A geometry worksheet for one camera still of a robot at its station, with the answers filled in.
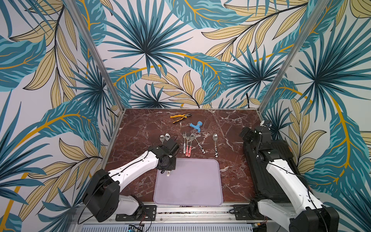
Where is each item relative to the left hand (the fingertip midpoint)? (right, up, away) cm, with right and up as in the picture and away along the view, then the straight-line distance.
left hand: (169, 168), depth 82 cm
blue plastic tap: (+18, +23, +25) cm, 38 cm away
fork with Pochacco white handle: (+8, +17, +22) cm, 28 cm away
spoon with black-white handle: (+30, +16, +19) cm, 39 cm away
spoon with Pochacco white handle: (-3, +17, +19) cm, 25 cm away
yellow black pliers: (+8, +31, +32) cm, 45 cm away
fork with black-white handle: (+19, +10, +16) cm, 27 cm away
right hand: (+46, +21, -1) cm, 50 cm away
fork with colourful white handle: (0, -2, -2) cm, 3 cm away
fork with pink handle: (+10, +8, +13) cm, 19 cm away
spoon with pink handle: (+13, +15, +20) cm, 29 cm away
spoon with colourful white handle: (-7, +16, +19) cm, 25 cm away
